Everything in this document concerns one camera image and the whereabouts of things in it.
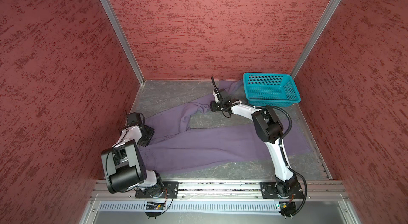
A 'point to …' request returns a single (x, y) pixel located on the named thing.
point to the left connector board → (151, 205)
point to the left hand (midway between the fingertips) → (152, 137)
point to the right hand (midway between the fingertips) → (212, 108)
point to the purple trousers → (172, 144)
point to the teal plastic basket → (271, 89)
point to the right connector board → (287, 208)
